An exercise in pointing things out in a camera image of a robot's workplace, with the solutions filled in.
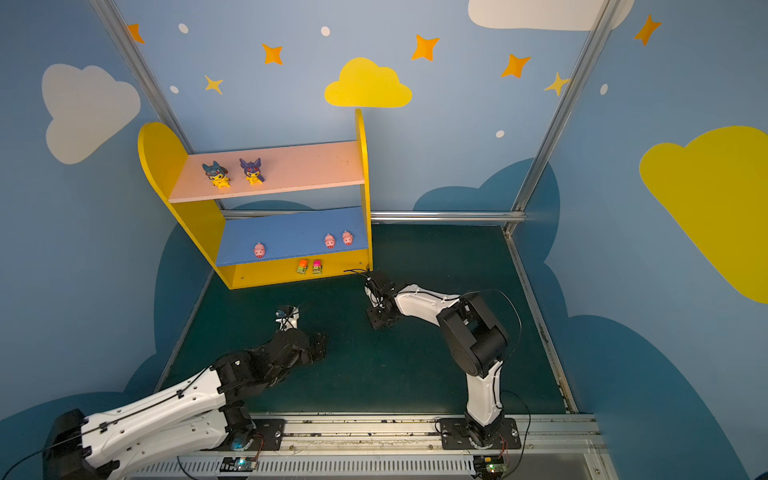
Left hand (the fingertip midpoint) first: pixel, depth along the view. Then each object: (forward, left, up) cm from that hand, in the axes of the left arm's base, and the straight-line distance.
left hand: (318, 341), depth 79 cm
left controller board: (-26, +17, -11) cm, 33 cm away
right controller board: (-26, -44, -12) cm, 53 cm away
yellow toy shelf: (+46, +25, +2) cm, 53 cm away
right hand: (+13, -15, -10) cm, 23 cm away
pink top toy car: (+31, +7, -8) cm, 33 cm away
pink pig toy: (+28, +23, +5) cm, 36 cm away
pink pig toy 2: (+32, +1, +5) cm, 32 cm away
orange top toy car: (+31, +12, -8) cm, 34 cm away
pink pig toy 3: (+33, -5, +5) cm, 34 cm away
